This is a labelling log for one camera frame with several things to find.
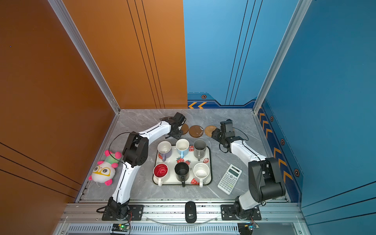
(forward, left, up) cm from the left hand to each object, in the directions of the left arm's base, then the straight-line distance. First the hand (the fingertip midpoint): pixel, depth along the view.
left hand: (177, 133), depth 104 cm
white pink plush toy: (-20, +35, +4) cm, 41 cm away
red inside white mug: (-28, +7, +1) cm, 29 cm away
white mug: (-28, -17, 0) cm, 32 cm away
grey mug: (-15, -16, +7) cm, 23 cm away
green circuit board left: (-55, +24, -3) cm, 60 cm away
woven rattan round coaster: (+3, -23, 0) cm, 23 cm away
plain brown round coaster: (+4, -6, +1) cm, 7 cm away
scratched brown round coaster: (+2, -14, 0) cm, 14 cm away
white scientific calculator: (-33, -33, 0) cm, 46 cm away
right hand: (-7, -25, +10) cm, 27 cm away
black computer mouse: (-49, -11, 0) cm, 50 cm away
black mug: (-29, -5, 0) cm, 29 cm away
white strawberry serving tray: (-32, +1, -1) cm, 32 cm away
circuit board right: (-55, -38, -2) cm, 67 cm away
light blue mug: (-14, -5, +4) cm, 15 cm away
